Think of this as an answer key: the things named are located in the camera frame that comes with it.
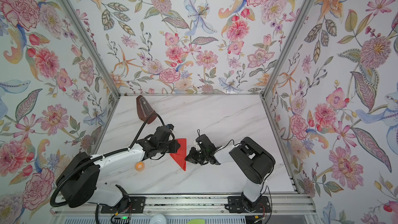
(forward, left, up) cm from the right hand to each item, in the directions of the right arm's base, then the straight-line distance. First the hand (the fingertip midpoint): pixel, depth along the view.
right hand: (183, 158), depth 88 cm
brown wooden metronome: (+26, +27, +11) cm, 39 cm away
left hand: (+3, +1, +6) cm, 7 cm away
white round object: (-29, +7, +4) cm, 30 cm away
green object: (-29, -9, -5) cm, 30 cm away
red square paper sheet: (+2, +2, 0) cm, 3 cm away
